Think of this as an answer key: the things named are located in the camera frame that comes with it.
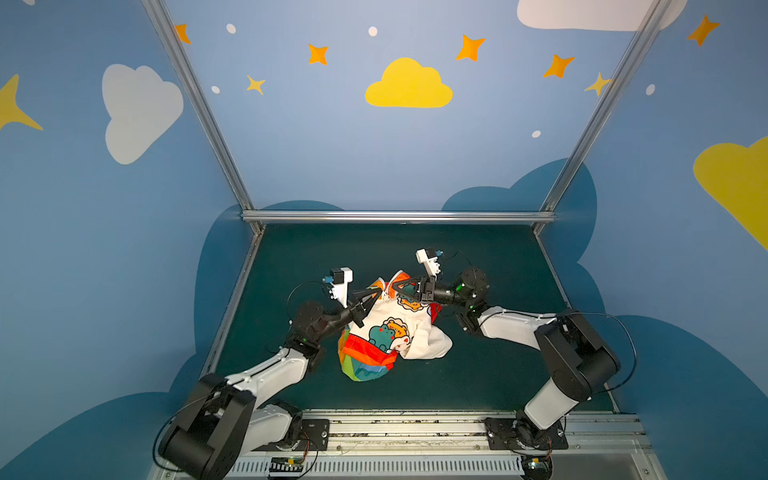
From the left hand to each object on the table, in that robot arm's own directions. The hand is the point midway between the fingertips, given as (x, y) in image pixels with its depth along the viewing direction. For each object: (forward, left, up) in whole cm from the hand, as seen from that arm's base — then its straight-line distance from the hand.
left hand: (380, 289), depth 75 cm
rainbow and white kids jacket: (-3, -3, -14) cm, 14 cm away
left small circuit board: (-35, +23, -27) cm, 50 cm away
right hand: (0, -4, +2) cm, 5 cm away
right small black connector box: (-35, -40, -27) cm, 59 cm away
